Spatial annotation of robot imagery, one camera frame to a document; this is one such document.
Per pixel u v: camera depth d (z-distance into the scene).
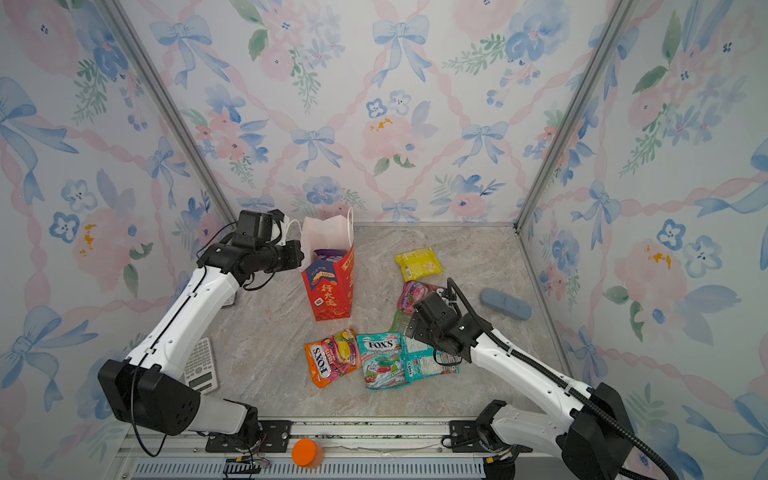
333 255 0.95
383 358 0.84
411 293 0.98
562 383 0.43
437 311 0.61
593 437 0.39
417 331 0.73
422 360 0.84
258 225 0.59
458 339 0.54
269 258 0.65
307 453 0.64
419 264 1.04
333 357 0.84
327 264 0.77
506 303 0.95
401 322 0.94
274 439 0.74
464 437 0.74
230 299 0.52
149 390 0.39
